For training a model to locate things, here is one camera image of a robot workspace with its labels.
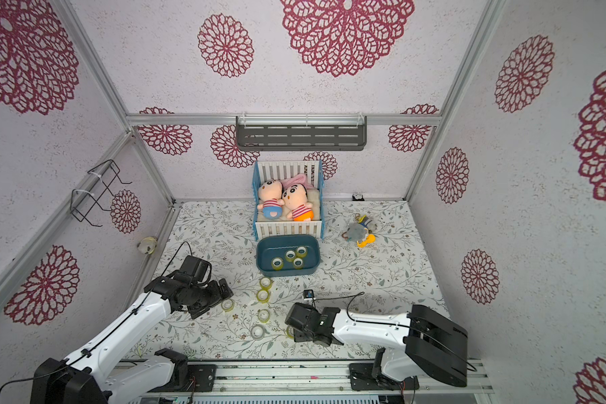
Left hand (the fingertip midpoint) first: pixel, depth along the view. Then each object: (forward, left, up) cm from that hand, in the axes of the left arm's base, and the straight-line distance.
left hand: (223, 300), depth 82 cm
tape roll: (+17, -16, -6) cm, 24 cm away
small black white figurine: (+57, -53, -10) cm, 79 cm away
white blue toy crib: (+55, -15, +8) cm, 58 cm away
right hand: (-7, -27, -7) cm, 29 cm away
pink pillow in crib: (+54, -23, +3) cm, 59 cm away
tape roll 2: (+21, -21, -7) cm, 30 cm away
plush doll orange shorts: (+41, -23, +5) cm, 48 cm away
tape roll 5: (+1, +1, -7) cm, 7 cm away
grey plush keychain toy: (+29, -48, -2) cm, 57 cm away
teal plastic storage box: (+25, -13, -6) cm, 29 cm away
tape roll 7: (-8, -22, -6) cm, 24 cm away
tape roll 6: (-3, -12, -7) cm, 15 cm away
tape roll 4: (+18, -24, -7) cm, 31 cm away
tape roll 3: (+22, -25, -6) cm, 35 cm away
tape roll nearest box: (+10, -12, -7) cm, 17 cm away
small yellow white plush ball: (+26, +38, -6) cm, 46 cm away
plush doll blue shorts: (+45, -12, +5) cm, 47 cm away
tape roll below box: (+4, -12, -7) cm, 14 cm away
